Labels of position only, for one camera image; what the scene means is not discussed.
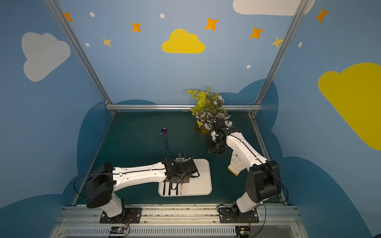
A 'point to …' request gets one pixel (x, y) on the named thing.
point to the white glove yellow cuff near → (236, 166)
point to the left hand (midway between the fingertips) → (186, 175)
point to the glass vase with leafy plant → (208, 109)
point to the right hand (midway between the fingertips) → (211, 149)
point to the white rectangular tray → (201, 185)
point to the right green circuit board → (244, 231)
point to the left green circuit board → (118, 231)
